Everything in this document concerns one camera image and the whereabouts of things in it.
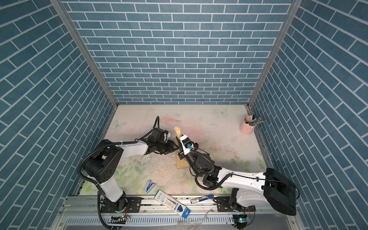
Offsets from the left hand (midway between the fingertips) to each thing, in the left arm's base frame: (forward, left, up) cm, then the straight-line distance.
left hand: (180, 150), depth 91 cm
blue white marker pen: (-27, -12, -2) cm, 30 cm away
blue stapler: (-21, +16, -2) cm, 26 cm away
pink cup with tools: (+15, -46, +8) cm, 49 cm away
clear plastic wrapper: (-37, -9, -3) cm, 38 cm away
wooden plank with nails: (-9, -1, 0) cm, 9 cm away
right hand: (-5, -2, +25) cm, 25 cm away
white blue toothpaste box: (-31, -1, -2) cm, 32 cm away
